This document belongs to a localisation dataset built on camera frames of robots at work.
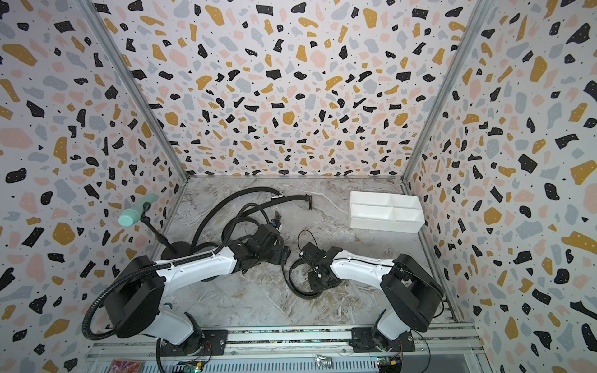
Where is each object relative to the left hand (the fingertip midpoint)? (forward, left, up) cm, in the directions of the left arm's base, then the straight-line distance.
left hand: (286, 248), depth 87 cm
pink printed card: (-35, +45, -5) cm, 57 cm away
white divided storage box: (+20, -43, -5) cm, 48 cm away
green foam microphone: (-3, +41, +26) cm, 49 cm away
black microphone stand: (+2, +45, -4) cm, 46 cm away
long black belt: (+29, +35, -7) cm, 46 cm away
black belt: (-12, -2, -7) cm, 14 cm away
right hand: (-12, -13, -8) cm, 19 cm away
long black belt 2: (+21, +21, -8) cm, 31 cm away
